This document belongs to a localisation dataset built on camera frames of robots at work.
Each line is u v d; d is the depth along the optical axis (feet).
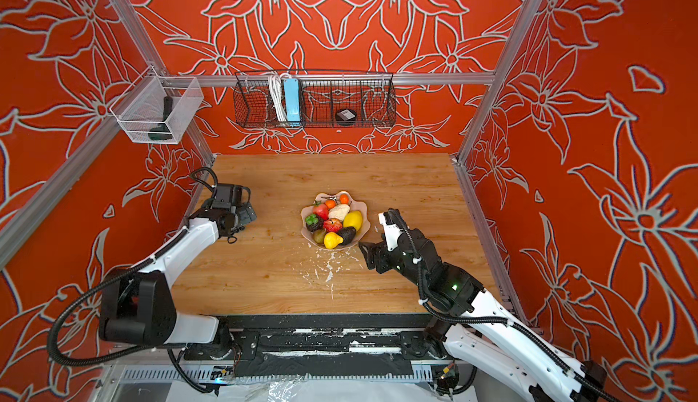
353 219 3.01
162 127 2.64
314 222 2.94
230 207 2.25
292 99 2.94
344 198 3.20
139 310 1.37
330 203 3.20
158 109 3.01
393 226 1.94
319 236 2.86
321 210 3.11
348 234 2.83
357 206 3.22
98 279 2.29
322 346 2.43
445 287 1.60
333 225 2.96
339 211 3.12
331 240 2.76
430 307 1.62
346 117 3.11
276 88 2.88
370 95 3.30
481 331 1.55
